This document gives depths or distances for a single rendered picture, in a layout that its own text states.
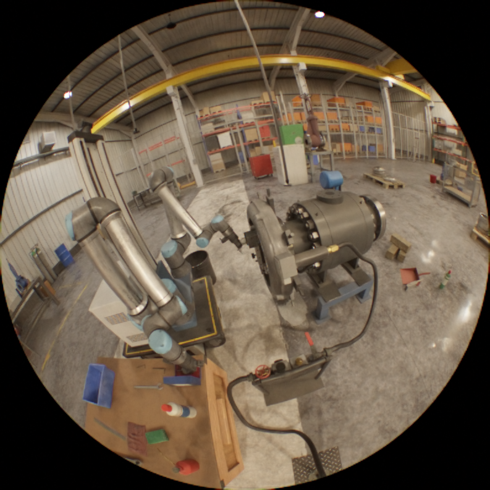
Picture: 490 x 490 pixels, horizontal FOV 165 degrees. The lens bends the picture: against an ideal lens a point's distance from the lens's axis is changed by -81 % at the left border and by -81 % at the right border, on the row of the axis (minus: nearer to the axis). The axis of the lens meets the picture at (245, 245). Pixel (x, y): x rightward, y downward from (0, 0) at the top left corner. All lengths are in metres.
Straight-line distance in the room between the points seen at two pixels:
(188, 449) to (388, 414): 1.24
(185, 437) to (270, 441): 0.59
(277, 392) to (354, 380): 0.56
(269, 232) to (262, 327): 0.91
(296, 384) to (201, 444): 0.76
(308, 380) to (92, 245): 1.48
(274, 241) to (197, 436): 1.09
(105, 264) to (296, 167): 4.78
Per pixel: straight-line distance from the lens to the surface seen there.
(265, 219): 0.96
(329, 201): 1.25
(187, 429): 1.01
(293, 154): 4.93
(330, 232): 1.14
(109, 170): 1.21
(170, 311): 0.77
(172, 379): 0.94
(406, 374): 1.63
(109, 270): 0.84
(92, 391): 1.50
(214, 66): 9.03
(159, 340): 0.69
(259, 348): 1.47
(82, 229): 0.79
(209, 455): 0.98
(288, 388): 1.35
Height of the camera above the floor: 1.35
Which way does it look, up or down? 32 degrees down
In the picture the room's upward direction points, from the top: 15 degrees counter-clockwise
